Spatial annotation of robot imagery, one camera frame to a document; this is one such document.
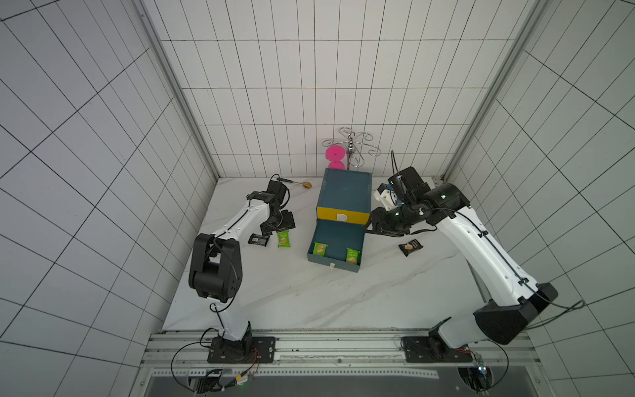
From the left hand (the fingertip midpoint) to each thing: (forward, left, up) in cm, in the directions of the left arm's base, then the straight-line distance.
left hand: (281, 231), depth 91 cm
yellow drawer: (0, -23, +10) cm, 25 cm away
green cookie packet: (+1, 0, -8) cm, 8 cm away
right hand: (-11, -27, +18) cm, 34 cm away
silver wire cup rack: (+26, -28, +16) cm, 41 cm away
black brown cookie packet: (-2, -50, -7) cm, 51 cm away
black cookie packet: (+1, +10, -7) cm, 12 cm away
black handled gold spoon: (+32, -7, -9) cm, 34 cm away
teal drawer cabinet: (+9, -24, +14) cm, 29 cm away
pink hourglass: (+22, -20, +19) cm, 36 cm away
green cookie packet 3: (-9, -26, 0) cm, 28 cm away
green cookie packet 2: (-7, -15, 0) cm, 16 cm away
